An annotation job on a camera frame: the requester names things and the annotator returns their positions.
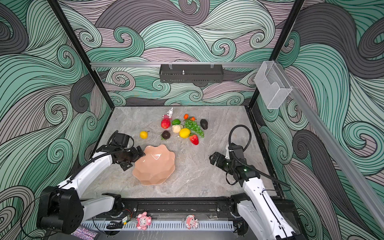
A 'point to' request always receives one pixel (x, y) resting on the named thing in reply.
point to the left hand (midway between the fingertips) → (141, 157)
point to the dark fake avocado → (204, 124)
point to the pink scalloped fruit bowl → (156, 166)
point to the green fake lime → (176, 122)
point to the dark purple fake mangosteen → (166, 134)
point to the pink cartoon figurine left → (143, 221)
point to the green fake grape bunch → (193, 126)
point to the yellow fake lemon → (184, 133)
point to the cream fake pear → (176, 128)
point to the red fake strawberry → (194, 139)
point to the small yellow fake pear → (144, 134)
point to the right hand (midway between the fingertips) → (215, 160)
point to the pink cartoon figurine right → (191, 222)
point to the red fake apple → (165, 123)
